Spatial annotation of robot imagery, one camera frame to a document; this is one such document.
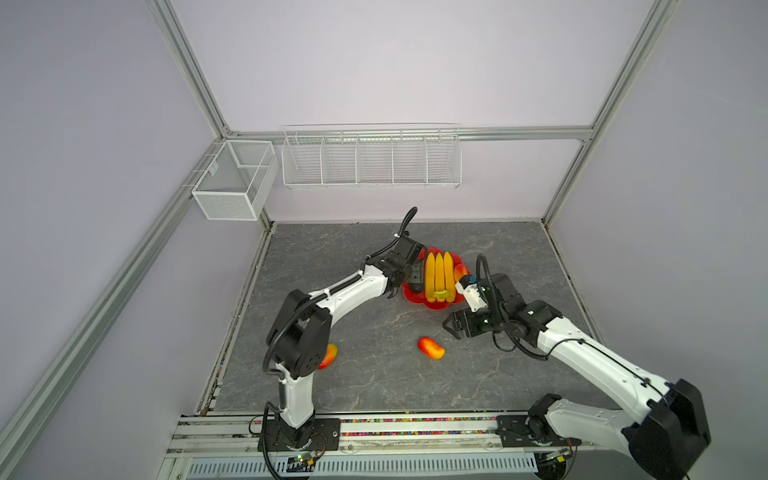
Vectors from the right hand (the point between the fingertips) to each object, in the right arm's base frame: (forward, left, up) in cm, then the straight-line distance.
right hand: (457, 322), depth 80 cm
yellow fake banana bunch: (+20, +2, -9) cm, 22 cm away
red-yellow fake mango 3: (-6, +36, -9) cm, 37 cm away
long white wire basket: (+52, +25, +19) cm, 60 cm away
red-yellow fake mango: (+22, -5, -7) cm, 23 cm away
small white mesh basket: (+48, +72, +12) cm, 87 cm away
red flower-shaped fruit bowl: (+13, +9, -10) cm, 19 cm away
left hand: (+17, +11, 0) cm, 20 cm away
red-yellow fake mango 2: (-4, +7, -9) cm, 12 cm away
